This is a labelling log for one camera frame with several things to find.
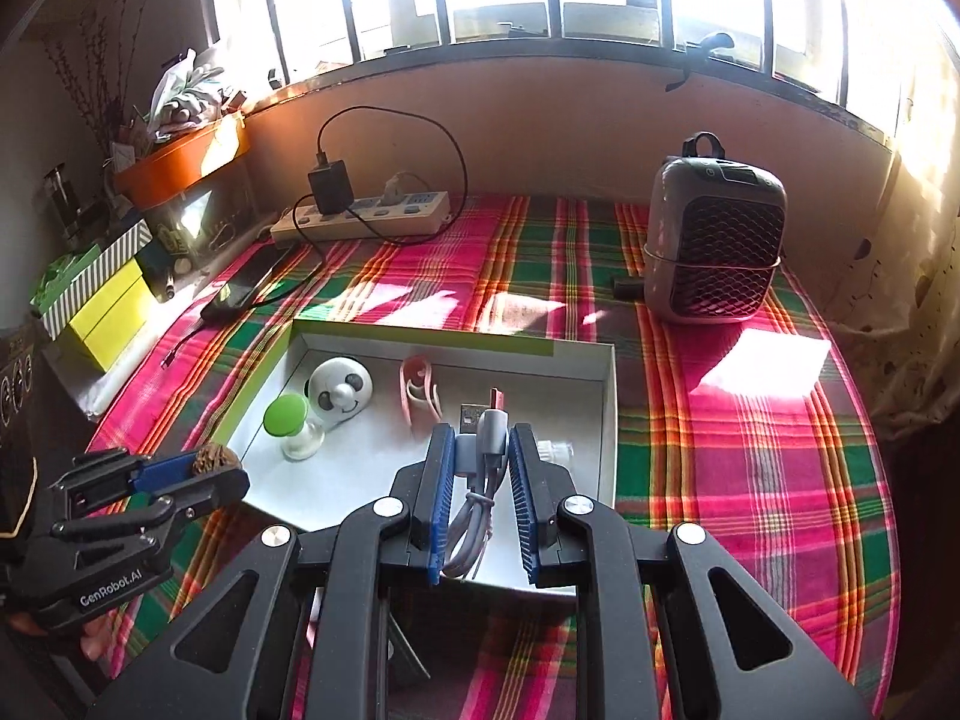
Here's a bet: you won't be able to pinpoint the dark glossy box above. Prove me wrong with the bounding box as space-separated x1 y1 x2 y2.
146 165 256 271

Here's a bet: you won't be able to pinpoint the striped box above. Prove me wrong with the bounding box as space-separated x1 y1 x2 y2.
41 221 153 338

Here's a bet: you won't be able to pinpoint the green and white cardboard box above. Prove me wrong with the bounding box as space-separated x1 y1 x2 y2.
225 319 617 601

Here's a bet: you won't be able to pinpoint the orange planter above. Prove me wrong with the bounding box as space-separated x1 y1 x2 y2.
112 112 250 209

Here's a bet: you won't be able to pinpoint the white panda face gadget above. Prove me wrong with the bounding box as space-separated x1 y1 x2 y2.
306 356 374 425

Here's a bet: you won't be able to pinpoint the black charger adapter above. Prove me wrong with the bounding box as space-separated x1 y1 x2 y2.
307 160 353 217

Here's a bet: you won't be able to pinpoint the person's left hand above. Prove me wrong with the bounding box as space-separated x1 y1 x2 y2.
79 615 117 653

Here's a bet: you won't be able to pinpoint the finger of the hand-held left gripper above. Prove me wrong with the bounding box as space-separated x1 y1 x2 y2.
52 469 251 545
49 448 200 518

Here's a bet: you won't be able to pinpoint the small grey space heater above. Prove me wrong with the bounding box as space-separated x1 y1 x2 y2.
645 133 785 325

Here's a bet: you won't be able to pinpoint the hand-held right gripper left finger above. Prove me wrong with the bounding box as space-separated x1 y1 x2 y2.
86 424 458 720

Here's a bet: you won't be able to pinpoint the white usb cable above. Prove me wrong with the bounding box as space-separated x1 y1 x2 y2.
442 386 518 582

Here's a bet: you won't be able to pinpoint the white power strip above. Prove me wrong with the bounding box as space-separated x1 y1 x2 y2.
270 191 451 245

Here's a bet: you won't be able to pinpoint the black clamp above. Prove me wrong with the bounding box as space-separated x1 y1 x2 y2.
667 31 740 91

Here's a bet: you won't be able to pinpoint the window grille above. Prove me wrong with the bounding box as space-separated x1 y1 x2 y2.
202 0 923 143

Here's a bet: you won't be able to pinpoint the plaid blanket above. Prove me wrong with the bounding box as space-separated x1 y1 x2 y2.
86 191 901 720

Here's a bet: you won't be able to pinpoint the dark box with round dials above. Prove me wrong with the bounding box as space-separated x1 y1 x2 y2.
0 330 35 428

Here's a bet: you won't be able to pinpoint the spotted cream curtain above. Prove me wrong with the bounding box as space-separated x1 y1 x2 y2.
817 37 960 436

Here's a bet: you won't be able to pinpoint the thin black cable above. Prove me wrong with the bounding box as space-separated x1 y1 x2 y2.
161 315 207 372

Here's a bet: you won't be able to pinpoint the black smartphone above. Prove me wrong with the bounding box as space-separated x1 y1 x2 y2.
201 244 297 316

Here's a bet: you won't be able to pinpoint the dry branches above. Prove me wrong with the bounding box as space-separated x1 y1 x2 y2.
41 7 143 158

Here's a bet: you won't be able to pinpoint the pink clip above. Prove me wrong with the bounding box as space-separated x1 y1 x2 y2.
397 356 443 436

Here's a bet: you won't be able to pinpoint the pale potted plants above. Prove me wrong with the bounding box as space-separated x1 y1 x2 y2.
142 49 248 143

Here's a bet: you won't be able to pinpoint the black charger cable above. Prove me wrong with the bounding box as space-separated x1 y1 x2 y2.
199 106 470 316

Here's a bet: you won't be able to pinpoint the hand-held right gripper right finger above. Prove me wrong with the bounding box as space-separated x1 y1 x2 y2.
508 424 875 720

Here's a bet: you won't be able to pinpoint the yellow box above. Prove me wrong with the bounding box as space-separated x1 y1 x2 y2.
67 259 151 374

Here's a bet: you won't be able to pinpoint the green cap mushroom toy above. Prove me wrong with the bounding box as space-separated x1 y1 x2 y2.
262 394 325 461

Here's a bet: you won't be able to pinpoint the brown walnut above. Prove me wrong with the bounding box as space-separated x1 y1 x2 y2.
191 446 245 481

